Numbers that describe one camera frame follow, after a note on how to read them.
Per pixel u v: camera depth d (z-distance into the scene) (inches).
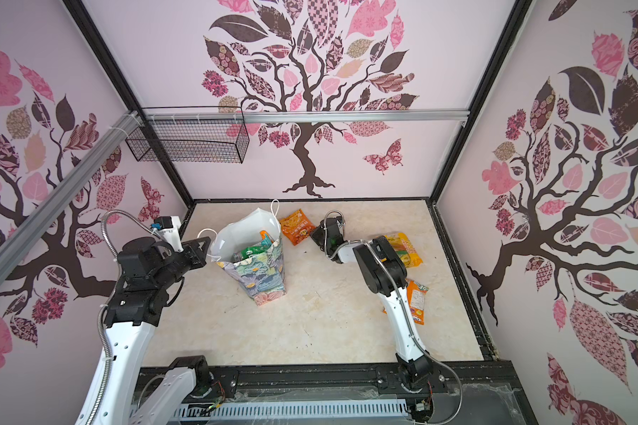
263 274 30.6
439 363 26.0
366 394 28.2
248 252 31.1
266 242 34.5
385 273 22.4
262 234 36.3
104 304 18.9
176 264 22.8
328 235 34.1
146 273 19.7
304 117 36.3
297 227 43.1
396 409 27.5
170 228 23.9
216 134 37.3
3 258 20.1
